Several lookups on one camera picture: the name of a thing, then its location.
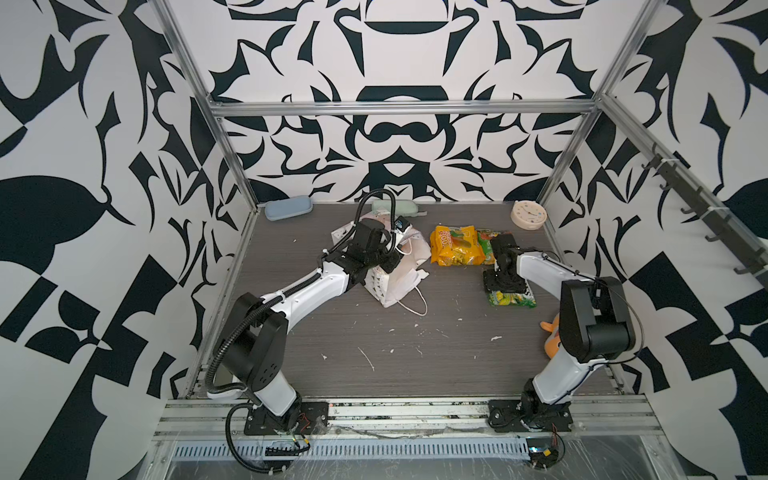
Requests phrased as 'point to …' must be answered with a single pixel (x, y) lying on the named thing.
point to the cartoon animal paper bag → (400, 284)
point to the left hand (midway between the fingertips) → (401, 238)
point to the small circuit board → (541, 453)
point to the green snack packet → (484, 237)
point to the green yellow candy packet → (521, 299)
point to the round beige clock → (528, 215)
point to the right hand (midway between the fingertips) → (503, 283)
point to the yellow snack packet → (458, 246)
